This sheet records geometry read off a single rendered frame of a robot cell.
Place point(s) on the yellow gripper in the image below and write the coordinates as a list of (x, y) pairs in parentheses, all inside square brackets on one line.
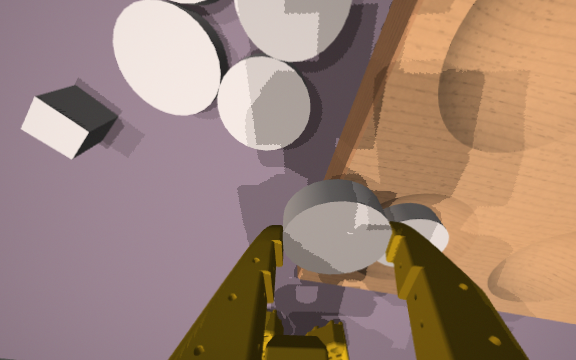
[(451, 317)]

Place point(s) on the white disc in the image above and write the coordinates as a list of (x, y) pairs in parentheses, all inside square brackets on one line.
[(263, 102), (292, 30), (335, 226), (421, 218), (170, 55), (196, 2)]

